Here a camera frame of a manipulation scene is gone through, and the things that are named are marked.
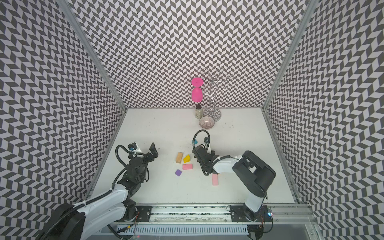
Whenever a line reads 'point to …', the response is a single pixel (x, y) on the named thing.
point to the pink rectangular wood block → (187, 166)
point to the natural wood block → (179, 157)
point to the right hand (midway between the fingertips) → (204, 155)
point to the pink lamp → (197, 95)
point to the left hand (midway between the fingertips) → (147, 146)
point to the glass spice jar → (198, 111)
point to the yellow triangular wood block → (186, 159)
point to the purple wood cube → (178, 172)
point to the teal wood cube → (195, 141)
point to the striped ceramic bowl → (206, 122)
